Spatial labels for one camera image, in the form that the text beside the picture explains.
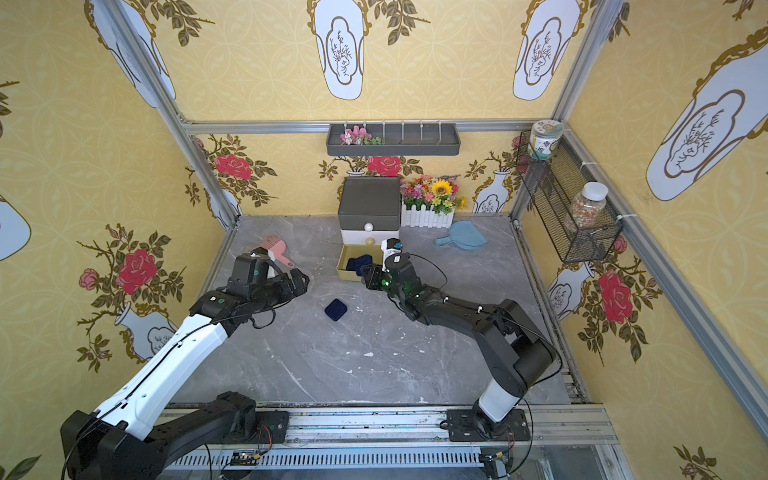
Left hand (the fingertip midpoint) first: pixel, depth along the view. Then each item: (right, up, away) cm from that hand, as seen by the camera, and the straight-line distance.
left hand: (286, 282), depth 81 cm
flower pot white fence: (+41, +26, +26) cm, 55 cm away
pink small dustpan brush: (-14, +9, +33) cm, 37 cm away
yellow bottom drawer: (+14, +8, +28) cm, 32 cm away
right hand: (+22, +5, +7) cm, 24 cm away
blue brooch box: (+16, +3, +23) cm, 28 cm away
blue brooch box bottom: (+20, +6, +5) cm, 22 cm away
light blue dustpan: (+57, +14, +33) cm, 67 cm away
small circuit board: (-8, -42, -8) cm, 44 cm away
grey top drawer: (+22, +18, +14) cm, 31 cm away
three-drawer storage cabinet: (+21, +28, +26) cm, 44 cm away
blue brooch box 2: (+11, -10, +14) cm, 20 cm away
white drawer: (+20, +13, +20) cm, 31 cm away
